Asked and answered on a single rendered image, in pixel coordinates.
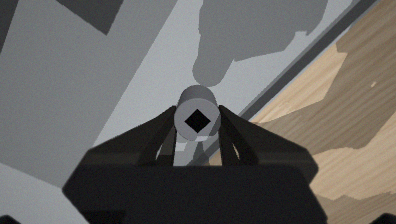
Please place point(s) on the grey socket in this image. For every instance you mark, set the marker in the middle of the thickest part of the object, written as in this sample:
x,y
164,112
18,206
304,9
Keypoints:
x,y
197,116

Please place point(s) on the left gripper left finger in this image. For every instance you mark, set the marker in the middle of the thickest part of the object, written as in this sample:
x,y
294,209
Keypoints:
x,y
139,146

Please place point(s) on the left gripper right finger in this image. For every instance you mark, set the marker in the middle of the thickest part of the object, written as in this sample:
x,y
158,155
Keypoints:
x,y
258,146

